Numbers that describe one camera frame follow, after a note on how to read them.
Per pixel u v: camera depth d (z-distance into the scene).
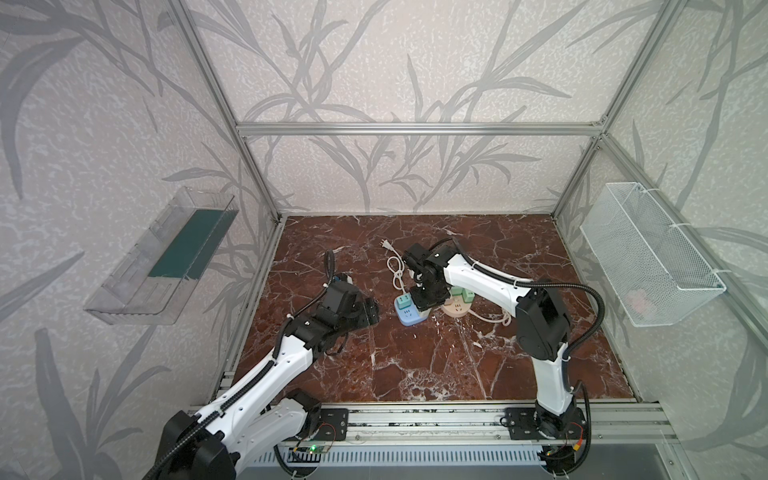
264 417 0.56
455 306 0.92
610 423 0.75
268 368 0.48
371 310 0.73
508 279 0.55
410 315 0.89
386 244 1.10
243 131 0.94
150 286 0.63
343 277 0.74
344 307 0.62
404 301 0.88
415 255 0.72
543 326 0.51
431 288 0.76
